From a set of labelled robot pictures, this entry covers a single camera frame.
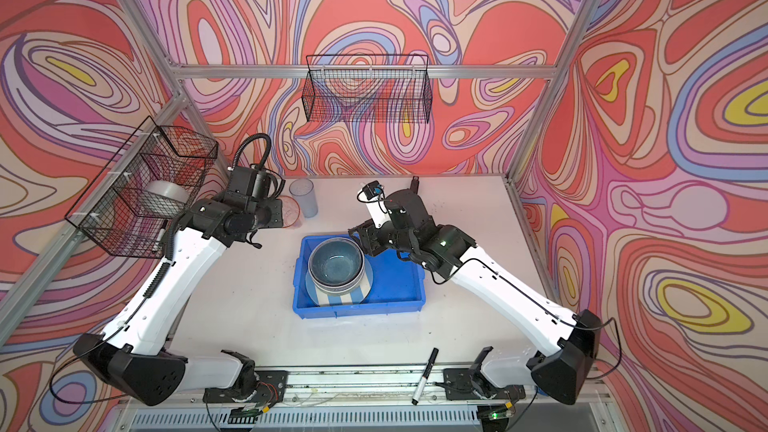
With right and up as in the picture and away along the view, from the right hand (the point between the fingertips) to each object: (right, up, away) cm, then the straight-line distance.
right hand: (361, 235), depth 70 cm
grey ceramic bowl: (-7, -15, +7) cm, 18 cm away
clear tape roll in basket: (-47, +9, +1) cm, 48 cm away
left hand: (-22, +6, +5) cm, 24 cm away
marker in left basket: (-50, -1, +3) cm, 50 cm away
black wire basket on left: (-57, +7, +3) cm, 58 cm away
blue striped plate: (-6, -20, +14) cm, 25 cm away
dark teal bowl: (-9, -9, +16) cm, 20 cm away
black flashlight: (+17, +15, +46) cm, 52 cm away
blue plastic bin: (+10, -18, +21) cm, 29 cm away
